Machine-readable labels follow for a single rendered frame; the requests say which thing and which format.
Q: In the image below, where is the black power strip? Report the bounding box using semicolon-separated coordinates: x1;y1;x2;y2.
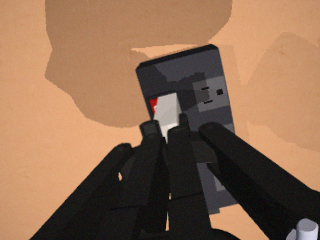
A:
135;44;238;215

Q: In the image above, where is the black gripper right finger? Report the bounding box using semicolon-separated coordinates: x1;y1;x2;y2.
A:
164;93;320;240

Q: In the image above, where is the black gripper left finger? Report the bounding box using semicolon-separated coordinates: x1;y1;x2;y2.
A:
29;95;170;240

